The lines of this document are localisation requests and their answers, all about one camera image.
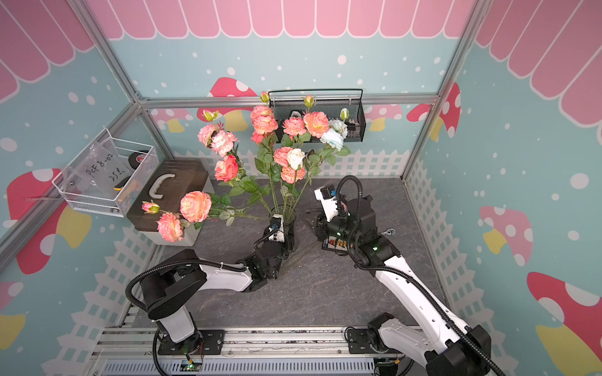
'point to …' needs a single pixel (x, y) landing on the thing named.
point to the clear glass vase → (288, 215)
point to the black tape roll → (135, 158)
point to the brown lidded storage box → (162, 196)
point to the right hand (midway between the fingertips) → (303, 214)
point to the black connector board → (334, 244)
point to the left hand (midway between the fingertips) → (287, 225)
